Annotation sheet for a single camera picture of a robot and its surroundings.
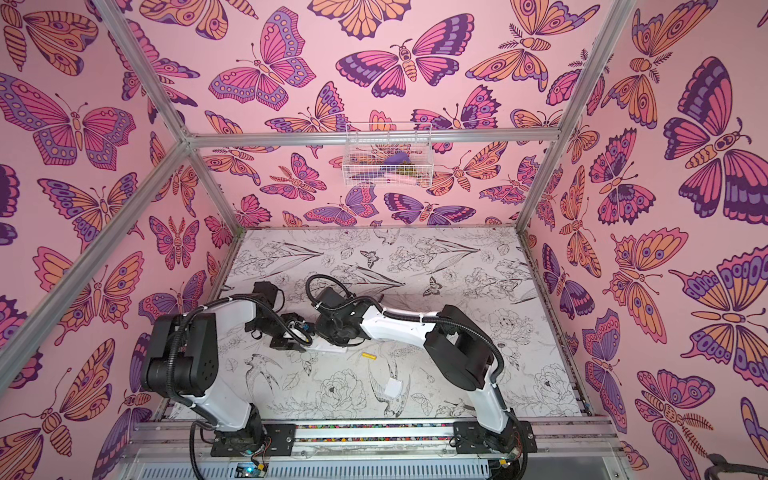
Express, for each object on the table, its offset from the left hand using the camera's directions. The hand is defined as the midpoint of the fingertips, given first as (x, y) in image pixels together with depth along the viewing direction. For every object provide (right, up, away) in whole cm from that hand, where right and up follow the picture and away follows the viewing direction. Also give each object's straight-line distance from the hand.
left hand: (304, 331), depth 93 cm
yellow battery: (+21, -6, -6) cm, 22 cm away
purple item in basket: (+29, +55, +2) cm, 62 cm away
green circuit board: (-7, -29, -21) cm, 36 cm away
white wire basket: (+26, +52, +1) cm, 58 cm away
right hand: (+5, +2, -9) cm, 11 cm away
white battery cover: (+28, -13, -11) cm, 33 cm away
